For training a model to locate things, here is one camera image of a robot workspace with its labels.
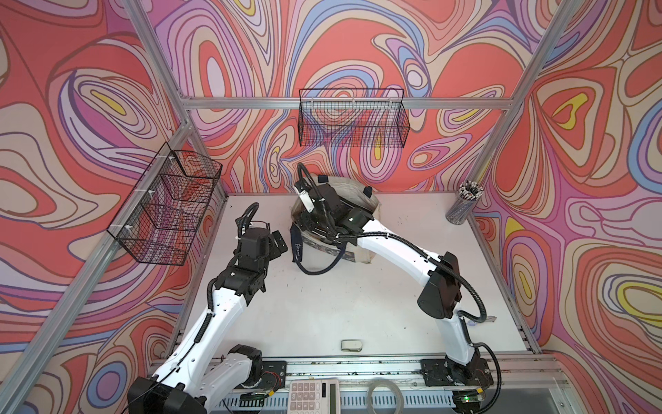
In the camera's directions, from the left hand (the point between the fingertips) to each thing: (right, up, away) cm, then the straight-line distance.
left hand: (270, 239), depth 79 cm
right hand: (+11, +9, +3) cm, 15 cm away
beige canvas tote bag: (+27, +16, +15) cm, 35 cm away
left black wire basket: (-32, +5, -5) cm, 33 cm away
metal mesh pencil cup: (+72, +17, +19) cm, 77 cm away
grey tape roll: (+38, -45, -8) cm, 60 cm away
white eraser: (+25, -32, -2) cm, 41 cm away
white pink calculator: (+14, -42, -10) cm, 46 cm away
